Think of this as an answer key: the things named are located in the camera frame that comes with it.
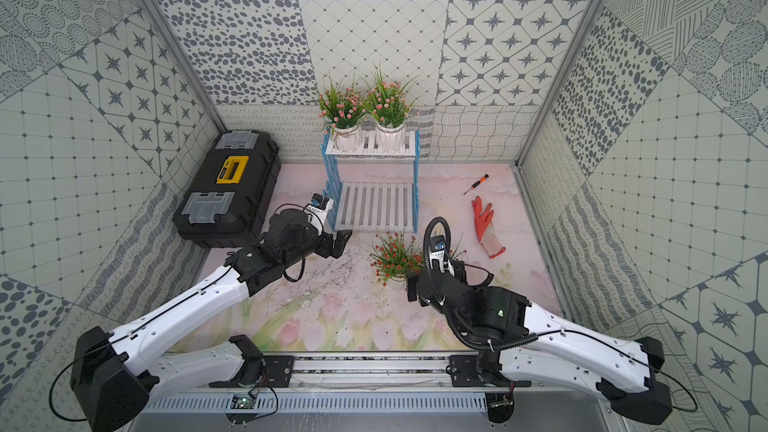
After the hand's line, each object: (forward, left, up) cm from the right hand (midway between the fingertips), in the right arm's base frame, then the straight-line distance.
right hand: (426, 272), depth 71 cm
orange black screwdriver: (+46, -23, -19) cm, 55 cm away
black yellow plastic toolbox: (+22, +58, 0) cm, 62 cm away
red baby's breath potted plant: (+7, +8, -7) cm, 13 cm away
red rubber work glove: (+24, -22, -18) cm, 38 cm away
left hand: (+10, +21, +3) cm, 24 cm away
